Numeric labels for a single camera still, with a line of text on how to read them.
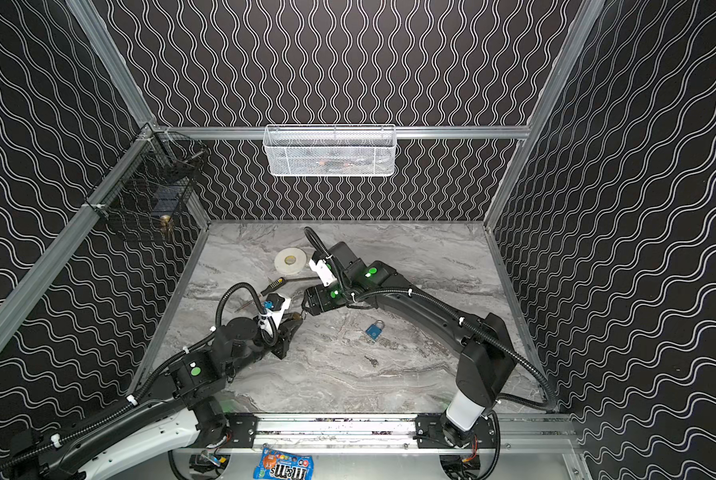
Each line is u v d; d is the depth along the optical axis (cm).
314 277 106
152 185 97
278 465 69
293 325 70
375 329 92
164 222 82
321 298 67
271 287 100
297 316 73
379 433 76
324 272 69
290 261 107
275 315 61
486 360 42
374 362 86
